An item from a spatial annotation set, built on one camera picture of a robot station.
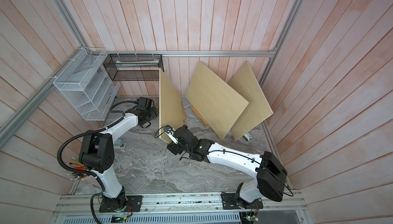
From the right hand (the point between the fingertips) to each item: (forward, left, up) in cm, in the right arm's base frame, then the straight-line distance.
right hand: (175, 135), depth 79 cm
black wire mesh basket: (+46, +32, +11) cm, 57 cm away
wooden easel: (+24, -2, -12) cm, 26 cm away
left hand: (+18, +18, -7) cm, 26 cm away
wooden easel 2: (+16, -16, -13) cm, 26 cm away
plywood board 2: (+22, -23, +3) cm, 32 cm away
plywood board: (+12, -44, +7) cm, 46 cm away
